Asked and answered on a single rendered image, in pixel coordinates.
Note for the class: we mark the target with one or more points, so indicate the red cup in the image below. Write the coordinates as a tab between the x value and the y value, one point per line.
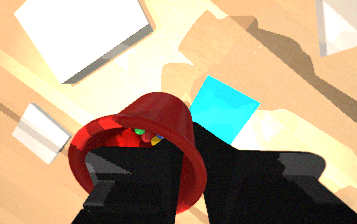
158	113

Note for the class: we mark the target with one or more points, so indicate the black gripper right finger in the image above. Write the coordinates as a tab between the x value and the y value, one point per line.
226	166

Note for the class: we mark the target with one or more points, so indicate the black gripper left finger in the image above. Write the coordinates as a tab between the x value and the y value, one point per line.
161	164

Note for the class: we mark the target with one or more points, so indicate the dull red marble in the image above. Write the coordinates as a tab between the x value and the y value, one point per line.
146	137

